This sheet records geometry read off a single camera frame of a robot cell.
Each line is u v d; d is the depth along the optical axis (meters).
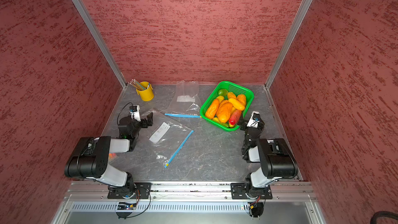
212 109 0.96
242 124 0.81
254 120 0.75
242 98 1.03
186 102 1.09
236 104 0.98
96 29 0.89
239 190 0.74
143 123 0.85
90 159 0.45
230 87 1.13
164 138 0.92
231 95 1.07
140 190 0.75
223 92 1.07
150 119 0.85
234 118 0.90
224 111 0.93
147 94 1.07
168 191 0.76
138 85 1.02
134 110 0.79
